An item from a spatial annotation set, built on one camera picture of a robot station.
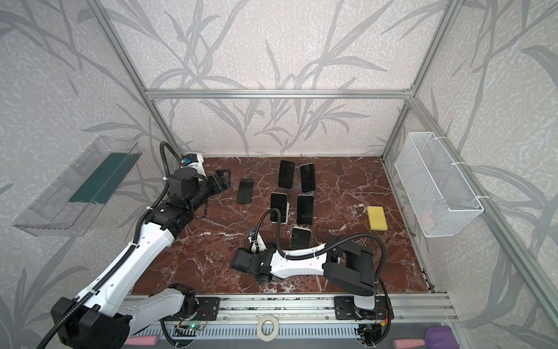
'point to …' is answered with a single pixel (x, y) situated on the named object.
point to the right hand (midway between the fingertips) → (258, 244)
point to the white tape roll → (264, 337)
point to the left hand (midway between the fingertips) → (226, 167)
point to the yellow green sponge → (377, 218)
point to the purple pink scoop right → (437, 337)
